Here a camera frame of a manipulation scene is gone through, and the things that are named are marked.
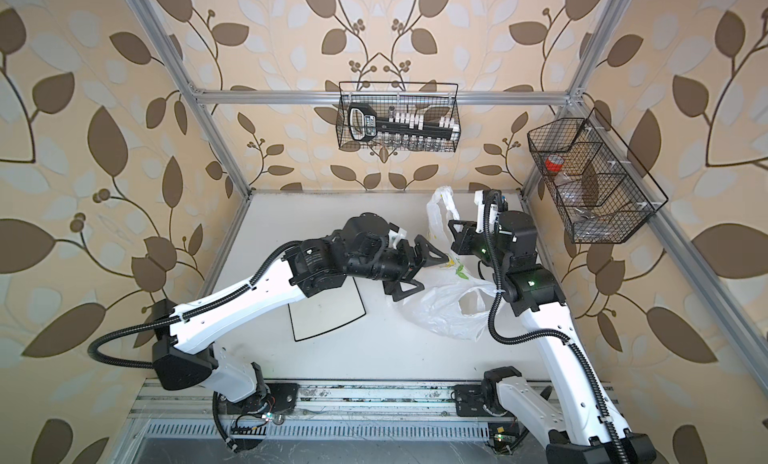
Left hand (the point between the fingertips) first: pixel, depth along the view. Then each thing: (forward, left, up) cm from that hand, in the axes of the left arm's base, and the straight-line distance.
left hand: (443, 271), depth 56 cm
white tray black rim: (+6, +30, -35) cm, 47 cm away
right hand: (+15, -4, -4) cm, 16 cm away
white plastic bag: (+2, -5, -13) cm, 14 cm away
